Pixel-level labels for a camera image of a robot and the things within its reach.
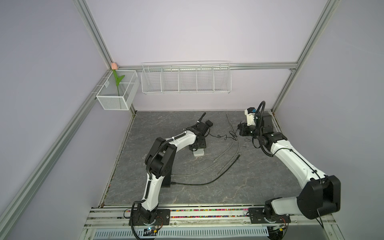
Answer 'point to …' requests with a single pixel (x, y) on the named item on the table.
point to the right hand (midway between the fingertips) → (239, 126)
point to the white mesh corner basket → (108, 96)
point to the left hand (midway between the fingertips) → (201, 146)
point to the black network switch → (166, 182)
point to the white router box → (199, 152)
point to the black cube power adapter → (209, 123)
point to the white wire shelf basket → (186, 77)
